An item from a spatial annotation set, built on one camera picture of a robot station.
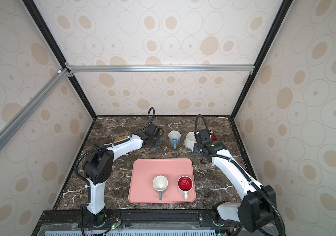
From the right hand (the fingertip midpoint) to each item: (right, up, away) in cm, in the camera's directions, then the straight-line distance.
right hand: (201, 150), depth 84 cm
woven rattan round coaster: (-54, +5, +22) cm, 59 cm away
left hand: (-24, +4, +11) cm, 27 cm away
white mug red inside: (-10, -21, 0) cm, 23 cm away
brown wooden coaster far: (-18, 0, +16) cm, 24 cm away
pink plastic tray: (-35, -15, +11) cm, 39 cm away
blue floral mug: (-15, +6, +15) cm, 22 cm away
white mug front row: (-24, -20, 0) cm, 31 cm away
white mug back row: (-5, +4, +11) cm, 13 cm away
